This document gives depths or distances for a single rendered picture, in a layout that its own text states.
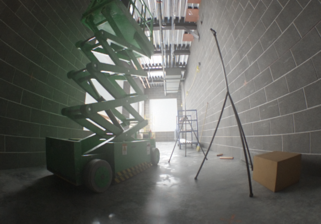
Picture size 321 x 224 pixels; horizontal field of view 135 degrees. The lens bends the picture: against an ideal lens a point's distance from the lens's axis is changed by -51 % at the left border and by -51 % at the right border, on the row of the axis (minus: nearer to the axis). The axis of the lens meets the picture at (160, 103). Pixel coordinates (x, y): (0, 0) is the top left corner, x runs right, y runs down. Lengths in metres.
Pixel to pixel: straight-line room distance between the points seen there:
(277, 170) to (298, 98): 0.73
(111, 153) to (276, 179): 1.44
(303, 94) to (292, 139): 0.45
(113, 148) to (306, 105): 1.88
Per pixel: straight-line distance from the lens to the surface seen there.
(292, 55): 1.61
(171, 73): 7.19
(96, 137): 2.01
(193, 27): 5.42
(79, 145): 1.19
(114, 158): 1.38
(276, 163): 1.16
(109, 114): 1.90
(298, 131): 1.57
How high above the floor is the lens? 0.53
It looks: 13 degrees up
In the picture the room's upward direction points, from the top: 2 degrees counter-clockwise
